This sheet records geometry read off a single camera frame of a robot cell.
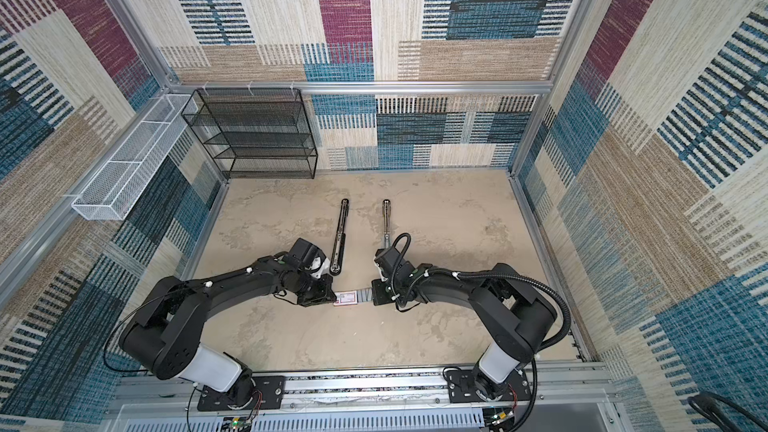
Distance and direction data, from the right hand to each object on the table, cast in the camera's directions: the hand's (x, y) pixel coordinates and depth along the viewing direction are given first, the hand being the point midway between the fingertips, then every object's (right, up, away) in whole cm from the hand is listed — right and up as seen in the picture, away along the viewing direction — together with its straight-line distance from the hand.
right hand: (378, 298), depth 88 cm
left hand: (-12, +1, -1) cm, 12 cm away
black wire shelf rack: (-45, +53, +22) cm, 73 cm away
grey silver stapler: (+2, +24, +18) cm, 30 cm away
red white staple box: (-9, 0, 0) cm, 9 cm away
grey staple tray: (-4, 0, +1) cm, 4 cm away
